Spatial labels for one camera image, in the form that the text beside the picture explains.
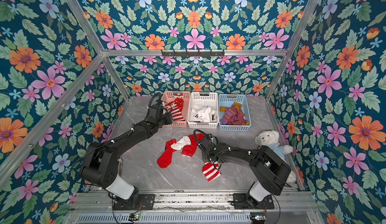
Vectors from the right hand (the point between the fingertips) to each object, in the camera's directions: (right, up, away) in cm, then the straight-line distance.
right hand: (209, 152), depth 89 cm
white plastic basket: (+3, +34, +26) cm, 43 cm away
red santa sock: (-22, +33, +26) cm, 47 cm away
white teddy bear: (+35, +9, -3) cm, 37 cm away
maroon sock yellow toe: (+17, +22, +12) cm, 30 cm away
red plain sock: (-13, +1, +3) cm, 14 cm away
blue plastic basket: (+14, +34, +26) cm, 45 cm away
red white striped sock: (-23, +22, +15) cm, 35 cm away
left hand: (-23, +24, +2) cm, 33 cm away
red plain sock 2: (-26, -4, -1) cm, 27 cm away
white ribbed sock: (-16, +6, +4) cm, 17 cm away
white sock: (-2, +22, +12) cm, 25 cm away
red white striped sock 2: (+1, -8, -7) cm, 11 cm away
